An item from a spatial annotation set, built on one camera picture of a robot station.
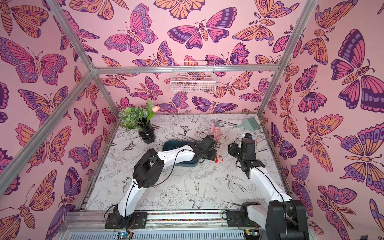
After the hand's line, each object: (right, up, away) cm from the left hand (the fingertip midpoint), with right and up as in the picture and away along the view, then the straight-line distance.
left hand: (217, 155), depth 93 cm
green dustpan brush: (+28, +20, +20) cm, 40 cm away
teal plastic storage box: (-31, +6, +7) cm, 32 cm away
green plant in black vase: (-47, +22, -7) cm, 53 cm away
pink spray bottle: (0, +15, +5) cm, 16 cm away
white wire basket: (-15, +50, +2) cm, 52 cm away
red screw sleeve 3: (+3, -3, +2) cm, 5 cm away
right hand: (+5, +7, -6) cm, 11 cm away
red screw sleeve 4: (+2, -1, +4) cm, 4 cm away
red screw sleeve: (-13, +14, +17) cm, 25 cm away
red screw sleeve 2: (-1, -4, +1) cm, 4 cm away
